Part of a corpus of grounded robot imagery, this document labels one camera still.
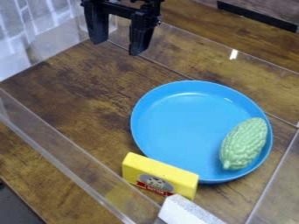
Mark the blue round plate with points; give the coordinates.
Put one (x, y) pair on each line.
(180, 121)

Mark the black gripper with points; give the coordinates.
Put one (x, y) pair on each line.
(144, 20)

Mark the clear acrylic enclosure wall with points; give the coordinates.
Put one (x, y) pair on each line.
(65, 114)

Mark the green bumpy gourd toy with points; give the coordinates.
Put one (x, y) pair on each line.
(243, 144)

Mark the yellow butter box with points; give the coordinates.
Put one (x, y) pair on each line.
(157, 177)

